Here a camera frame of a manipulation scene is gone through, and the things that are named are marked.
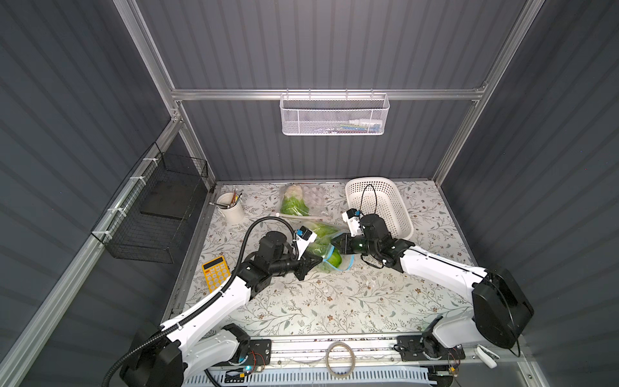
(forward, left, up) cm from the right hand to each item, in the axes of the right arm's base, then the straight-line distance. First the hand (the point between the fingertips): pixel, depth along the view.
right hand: (334, 241), depth 81 cm
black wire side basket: (0, +58, +13) cm, 59 cm away
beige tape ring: (-28, 0, -15) cm, 32 cm away
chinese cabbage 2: (+23, +16, -7) cm, 29 cm away
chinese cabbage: (-3, -1, -7) cm, 7 cm away
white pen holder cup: (+18, +41, -3) cm, 44 cm away
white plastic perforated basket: (+35, -24, -16) cm, 45 cm away
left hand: (-9, +4, +2) cm, 10 cm away
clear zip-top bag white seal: (+32, +7, -12) cm, 34 cm away
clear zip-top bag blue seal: (-3, -5, -10) cm, 12 cm away
